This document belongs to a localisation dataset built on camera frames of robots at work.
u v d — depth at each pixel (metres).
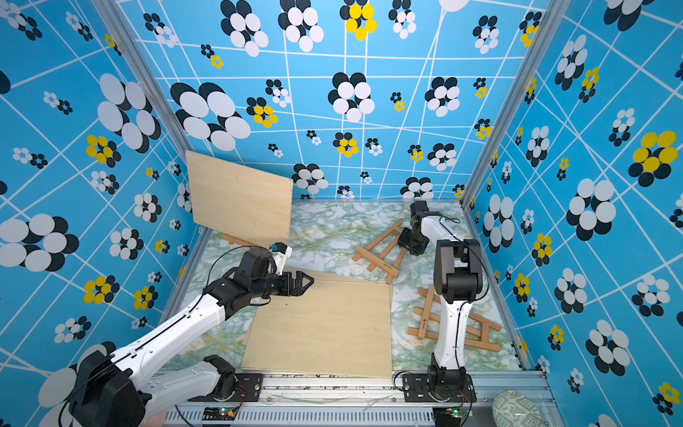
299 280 0.70
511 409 0.69
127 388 0.39
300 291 0.69
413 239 0.87
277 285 0.70
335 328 0.84
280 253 0.72
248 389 0.73
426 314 0.84
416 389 0.73
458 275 0.57
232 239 1.01
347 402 0.73
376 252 1.02
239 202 0.91
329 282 0.94
